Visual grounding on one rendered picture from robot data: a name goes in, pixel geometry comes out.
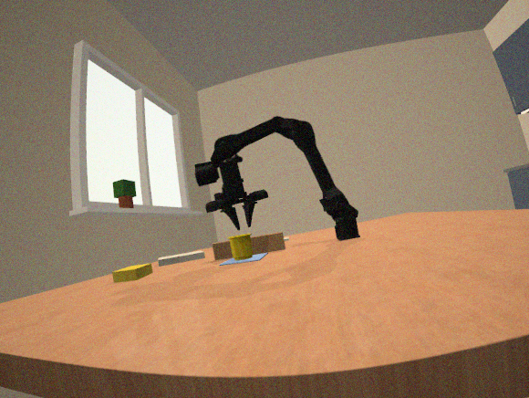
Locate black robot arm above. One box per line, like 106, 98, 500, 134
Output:
194, 116, 360, 241

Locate wooden rail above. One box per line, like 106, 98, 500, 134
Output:
212, 232, 285, 260

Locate beige flat rectangular block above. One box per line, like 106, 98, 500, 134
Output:
158, 250, 205, 267

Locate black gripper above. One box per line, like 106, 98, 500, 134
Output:
205, 176, 268, 231

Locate yellow cup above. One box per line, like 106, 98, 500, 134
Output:
228, 234, 253, 261

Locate yellow flat block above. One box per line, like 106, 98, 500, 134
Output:
112, 264, 153, 283

